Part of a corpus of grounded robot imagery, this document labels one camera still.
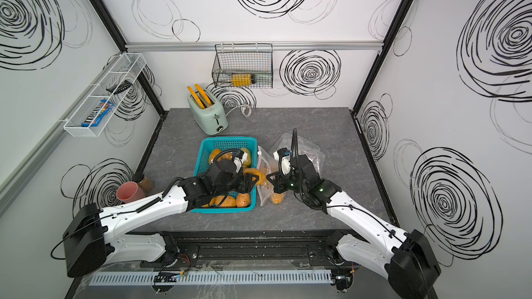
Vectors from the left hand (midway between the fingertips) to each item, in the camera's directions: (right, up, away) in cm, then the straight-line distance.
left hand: (253, 176), depth 78 cm
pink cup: (-48, -6, +1) cm, 49 cm away
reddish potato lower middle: (+3, 0, -1) cm, 3 cm away
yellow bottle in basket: (-6, +39, +9) cm, 41 cm away
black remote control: (-52, +35, +3) cm, 62 cm away
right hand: (+6, 0, -2) cm, 6 cm away
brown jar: (-46, -5, +9) cm, 47 cm away
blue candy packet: (-52, +25, -6) cm, 58 cm away
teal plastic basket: (-23, +11, +18) cm, 31 cm away
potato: (-20, +7, +19) cm, 28 cm away
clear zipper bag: (+5, +4, +1) cm, 6 cm away
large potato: (+9, -10, +5) cm, 14 cm away
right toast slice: (-27, +36, +24) cm, 51 cm away
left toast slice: (-29, +33, +20) cm, 48 cm away
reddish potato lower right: (-4, -9, +1) cm, 10 cm away
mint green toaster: (-22, +23, +22) cm, 39 cm away
